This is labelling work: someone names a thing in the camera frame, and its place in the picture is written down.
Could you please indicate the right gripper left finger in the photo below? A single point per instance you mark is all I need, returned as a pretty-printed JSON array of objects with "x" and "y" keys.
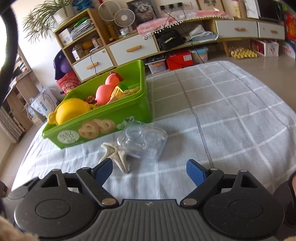
[{"x": 92, "y": 180}]

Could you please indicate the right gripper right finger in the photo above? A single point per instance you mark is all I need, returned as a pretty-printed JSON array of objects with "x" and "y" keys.
[{"x": 206, "y": 181}]

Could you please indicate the beige starfish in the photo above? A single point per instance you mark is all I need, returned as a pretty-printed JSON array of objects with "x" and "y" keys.
[{"x": 116, "y": 154}]

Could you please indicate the clear plastic packaging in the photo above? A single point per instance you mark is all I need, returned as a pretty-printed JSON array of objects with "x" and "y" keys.
[{"x": 143, "y": 141}]

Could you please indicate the yellow toy pot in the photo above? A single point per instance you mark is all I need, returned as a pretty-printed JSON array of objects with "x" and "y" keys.
[{"x": 69, "y": 109}]

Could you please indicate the yellow toy corn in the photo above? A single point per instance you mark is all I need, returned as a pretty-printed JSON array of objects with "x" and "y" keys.
[{"x": 119, "y": 92}]

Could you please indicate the person's right hand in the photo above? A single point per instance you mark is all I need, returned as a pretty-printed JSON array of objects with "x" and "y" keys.
[{"x": 285, "y": 195}]

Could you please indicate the grey checkered cloth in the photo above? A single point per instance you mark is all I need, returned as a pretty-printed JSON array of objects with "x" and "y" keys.
[{"x": 215, "y": 113}]

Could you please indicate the small red figurine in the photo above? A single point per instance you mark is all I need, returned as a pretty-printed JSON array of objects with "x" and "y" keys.
[{"x": 91, "y": 100}]

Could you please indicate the green plastic storage bin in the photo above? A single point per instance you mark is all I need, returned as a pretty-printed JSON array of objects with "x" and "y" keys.
[{"x": 108, "y": 118}]

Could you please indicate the white paper shopping bag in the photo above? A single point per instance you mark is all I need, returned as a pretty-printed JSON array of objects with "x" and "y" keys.
[{"x": 44, "y": 103}]

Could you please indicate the red snack bucket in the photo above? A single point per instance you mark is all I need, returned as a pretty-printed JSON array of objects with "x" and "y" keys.
[{"x": 68, "y": 82}]

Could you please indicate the wooden desk shelf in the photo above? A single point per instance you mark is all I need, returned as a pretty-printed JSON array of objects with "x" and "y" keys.
[{"x": 17, "y": 115}]

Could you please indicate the purple plush toy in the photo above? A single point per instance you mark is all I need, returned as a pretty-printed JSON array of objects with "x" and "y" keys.
[{"x": 61, "y": 65}]

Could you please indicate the red cardboard box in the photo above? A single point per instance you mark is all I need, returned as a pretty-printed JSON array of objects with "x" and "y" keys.
[{"x": 179, "y": 59}]

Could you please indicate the clear box blue lid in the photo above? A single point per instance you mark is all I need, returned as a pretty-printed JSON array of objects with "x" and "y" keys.
[{"x": 200, "y": 55}]

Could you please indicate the clear box black lid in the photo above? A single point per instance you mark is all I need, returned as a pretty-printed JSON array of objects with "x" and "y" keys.
[{"x": 156, "y": 64}]

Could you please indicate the yellow egg tray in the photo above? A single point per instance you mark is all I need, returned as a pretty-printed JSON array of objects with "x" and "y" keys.
[{"x": 241, "y": 53}]

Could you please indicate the wooden tv cabinet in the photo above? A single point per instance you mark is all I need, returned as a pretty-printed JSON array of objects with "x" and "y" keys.
[{"x": 197, "y": 33}]

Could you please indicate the wooden shelf cabinet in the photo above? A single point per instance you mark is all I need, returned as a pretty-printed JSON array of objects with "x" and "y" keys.
[{"x": 84, "y": 41}]

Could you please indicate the white toy crate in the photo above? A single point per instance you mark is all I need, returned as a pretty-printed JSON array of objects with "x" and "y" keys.
[{"x": 266, "y": 48}]

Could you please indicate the black bag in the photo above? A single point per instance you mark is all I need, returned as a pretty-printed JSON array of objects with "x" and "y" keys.
[{"x": 168, "y": 40}]

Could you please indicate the pink tasselled cloth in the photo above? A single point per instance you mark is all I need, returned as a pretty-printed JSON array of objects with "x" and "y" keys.
[{"x": 157, "y": 25}]

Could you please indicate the white desk fan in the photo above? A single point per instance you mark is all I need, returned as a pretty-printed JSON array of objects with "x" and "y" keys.
[{"x": 124, "y": 18}]

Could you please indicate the potted spider plant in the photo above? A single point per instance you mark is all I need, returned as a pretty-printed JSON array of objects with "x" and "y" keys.
[{"x": 39, "y": 23}]

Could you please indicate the white rear fan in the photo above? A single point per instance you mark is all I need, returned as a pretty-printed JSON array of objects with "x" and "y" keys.
[{"x": 108, "y": 9}]

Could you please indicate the framed cartoon girl picture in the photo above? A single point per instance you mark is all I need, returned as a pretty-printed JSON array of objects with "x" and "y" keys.
[{"x": 210, "y": 5}]

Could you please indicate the blue stitch plush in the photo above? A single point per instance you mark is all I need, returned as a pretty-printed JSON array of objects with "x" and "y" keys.
[{"x": 82, "y": 4}]

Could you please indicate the framed cat picture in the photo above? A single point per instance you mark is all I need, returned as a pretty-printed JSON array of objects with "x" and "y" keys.
[{"x": 144, "y": 10}]

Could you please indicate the microwave oven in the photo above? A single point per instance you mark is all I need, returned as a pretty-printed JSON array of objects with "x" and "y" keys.
[{"x": 264, "y": 10}]

